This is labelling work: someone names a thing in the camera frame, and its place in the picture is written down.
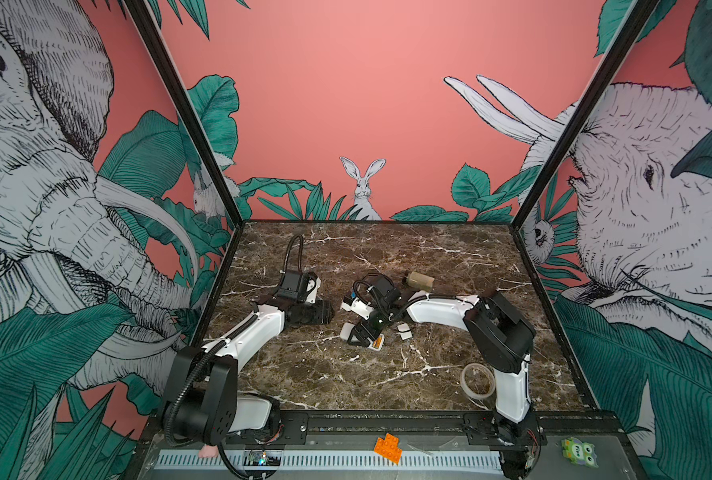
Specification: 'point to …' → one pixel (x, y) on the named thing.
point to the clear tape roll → (477, 380)
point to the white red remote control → (376, 340)
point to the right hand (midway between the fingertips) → (351, 332)
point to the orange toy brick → (389, 447)
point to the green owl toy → (579, 452)
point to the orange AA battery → (378, 344)
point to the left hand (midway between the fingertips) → (325, 308)
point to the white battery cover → (402, 328)
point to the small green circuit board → (258, 458)
